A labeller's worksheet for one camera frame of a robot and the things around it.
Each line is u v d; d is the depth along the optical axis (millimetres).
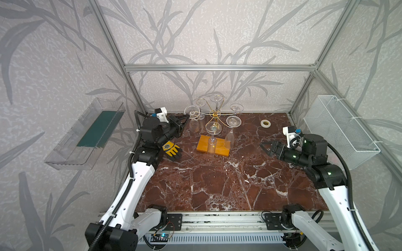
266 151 607
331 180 444
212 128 683
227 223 752
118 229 371
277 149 585
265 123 1145
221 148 991
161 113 641
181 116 662
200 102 788
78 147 631
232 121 722
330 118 690
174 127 614
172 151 963
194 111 705
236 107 788
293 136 603
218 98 809
